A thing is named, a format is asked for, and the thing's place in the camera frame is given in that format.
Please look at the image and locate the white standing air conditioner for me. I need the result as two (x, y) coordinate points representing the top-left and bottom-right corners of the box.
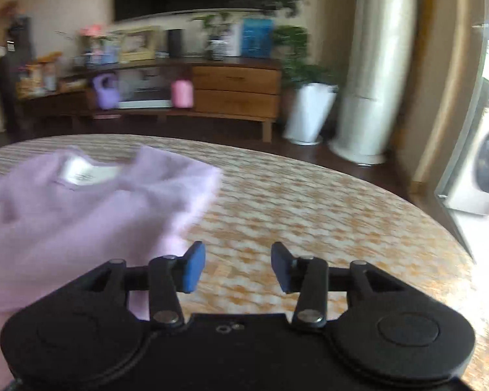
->
(329, 0), (417, 165)

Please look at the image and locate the white set-top box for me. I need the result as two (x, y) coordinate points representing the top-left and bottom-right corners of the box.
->
(118, 89), (172, 109)

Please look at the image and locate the white plant pot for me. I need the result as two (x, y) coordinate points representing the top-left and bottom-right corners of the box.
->
(283, 82), (338, 147)

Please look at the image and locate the purple watering can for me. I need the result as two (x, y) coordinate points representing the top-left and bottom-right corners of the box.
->
(93, 73), (120, 110)

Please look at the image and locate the green potted plant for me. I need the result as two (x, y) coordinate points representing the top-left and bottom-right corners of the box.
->
(260, 0), (344, 90)

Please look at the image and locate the black cabinet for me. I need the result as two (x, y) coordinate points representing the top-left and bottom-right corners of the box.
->
(0, 15), (34, 132)

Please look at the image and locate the blue picture card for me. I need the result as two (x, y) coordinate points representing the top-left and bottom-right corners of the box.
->
(241, 18), (274, 59)

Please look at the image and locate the lilac t-shirt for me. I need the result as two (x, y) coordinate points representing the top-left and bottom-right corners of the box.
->
(0, 147), (222, 388)

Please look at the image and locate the pink container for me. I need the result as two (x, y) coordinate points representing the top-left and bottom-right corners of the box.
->
(171, 80), (194, 109)

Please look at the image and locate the wooden tv cabinet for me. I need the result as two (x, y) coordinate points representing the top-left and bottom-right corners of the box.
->
(19, 57), (282, 142)

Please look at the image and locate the black speaker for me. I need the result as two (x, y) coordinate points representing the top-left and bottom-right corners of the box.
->
(167, 29), (184, 58)

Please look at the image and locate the framed photo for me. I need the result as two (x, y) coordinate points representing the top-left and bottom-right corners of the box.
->
(118, 26), (160, 63)

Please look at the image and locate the washing machine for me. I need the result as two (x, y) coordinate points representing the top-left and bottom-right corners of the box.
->
(443, 105), (489, 216)

